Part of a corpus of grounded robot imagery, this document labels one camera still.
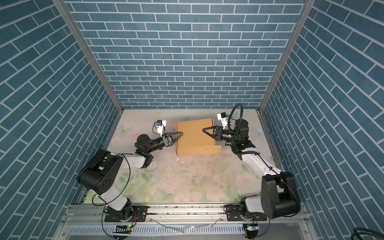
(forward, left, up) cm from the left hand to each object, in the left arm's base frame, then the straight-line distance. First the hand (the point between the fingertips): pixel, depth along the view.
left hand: (181, 137), depth 78 cm
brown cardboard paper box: (-4, -7, +2) cm, 8 cm away
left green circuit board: (-37, +28, -25) cm, 53 cm away
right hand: (+1, -11, +5) cm, 12 cm away
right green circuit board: (-38, -35, -25) cm, 58 cm away
